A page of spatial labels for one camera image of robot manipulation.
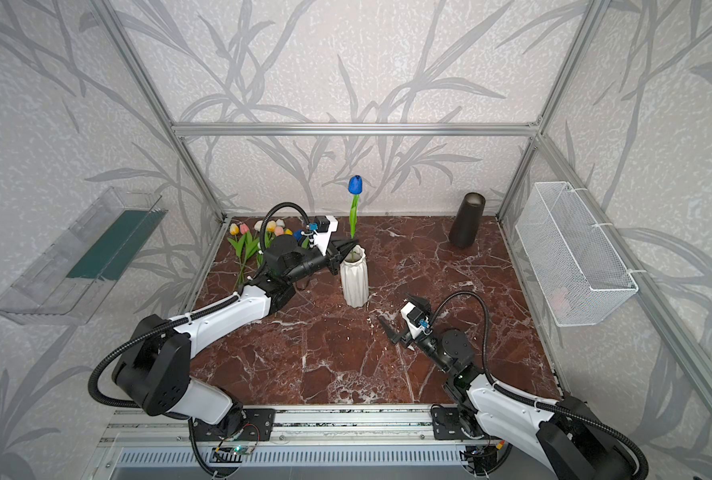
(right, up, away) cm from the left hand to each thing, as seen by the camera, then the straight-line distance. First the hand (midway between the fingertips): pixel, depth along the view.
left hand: (360, 234), depth 75 cm
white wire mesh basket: (+46, -8, -13) cm, 49 cm away
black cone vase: (+36, +6, +29) cm, 46 cm away
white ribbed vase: (-2, -12, +7) cm, 14 cm away
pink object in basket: (+51, -17, 0) cm, 53 cm away
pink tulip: (-42, -4, +33) cm, 54 cm away
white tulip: (-42, +4, +40) cm, 58 cm away
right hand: (+9, -16, +1) cm, 18 cm away
